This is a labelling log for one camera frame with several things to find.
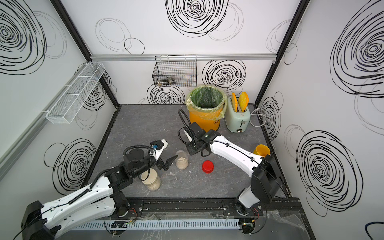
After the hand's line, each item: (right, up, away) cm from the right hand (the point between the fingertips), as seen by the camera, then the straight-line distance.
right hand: (191, 148), depth 81 cm
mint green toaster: (+29, +14, +13) cm, 35 cm away
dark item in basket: (-16, +38, +6) cm, 41 cm away
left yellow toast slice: (+27, +27, +12) cm, 40 cm away
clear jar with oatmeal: (-5, -7, 0) cm, 8 cm away
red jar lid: (+9, -12, +5) cm, 16 cm away
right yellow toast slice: (+33, +27, +14) cm, 45 cm away
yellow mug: (+41, -2, +4) cm, 41 cm away
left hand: (-10, +2, -9) cm, 14 cm away
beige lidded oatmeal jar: (-18, -14, -10) cm, 25 cm away
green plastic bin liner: (+10, +27, +21) cm, 36 cm away
